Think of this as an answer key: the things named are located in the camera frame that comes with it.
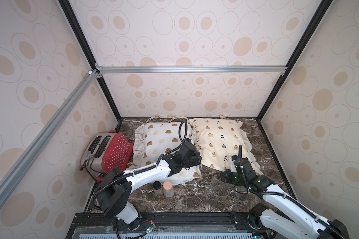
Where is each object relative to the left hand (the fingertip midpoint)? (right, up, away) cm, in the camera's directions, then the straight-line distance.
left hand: (207, 158), depth 79 cm
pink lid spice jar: (-20, -16, -4) cm, 26 cm away
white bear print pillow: (-32, +9, +16) cm, 37 cm away
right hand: (+10, -9, +3) cm, 14 cm away
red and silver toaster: (-56, +3, 0) cm, 56 cm away
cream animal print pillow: (+8, +9, +11) cm, 17 cm away
